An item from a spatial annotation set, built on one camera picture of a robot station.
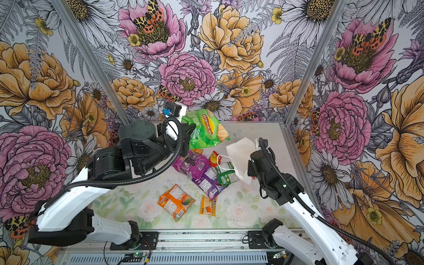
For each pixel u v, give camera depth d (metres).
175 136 0.42
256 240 0.73
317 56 0.87
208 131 0.61
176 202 0.82
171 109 0.39
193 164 0.92
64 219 0.38
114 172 0.34
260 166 0.51
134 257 0.72
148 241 0.74
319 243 0.39
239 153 0.86
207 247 0.74
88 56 0.86
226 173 0.93
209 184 0.89
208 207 0.83
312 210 0.42
